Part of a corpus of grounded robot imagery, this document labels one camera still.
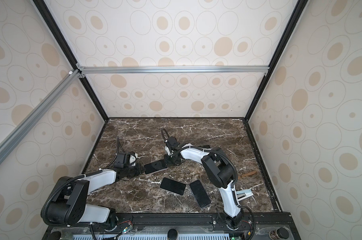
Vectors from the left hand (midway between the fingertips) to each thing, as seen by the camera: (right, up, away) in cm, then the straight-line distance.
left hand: (149, 167), depth 90 cm
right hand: (+10, 0, +4) cm, 11 cm away
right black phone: (+30, -13, -7) cm, 33 cm away
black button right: (+63, -22, -27) cm, 72 cm away
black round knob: (+16, -22, -28) cm, 39 cm away
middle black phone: (+14, -11, -2) cm, 18 cm away
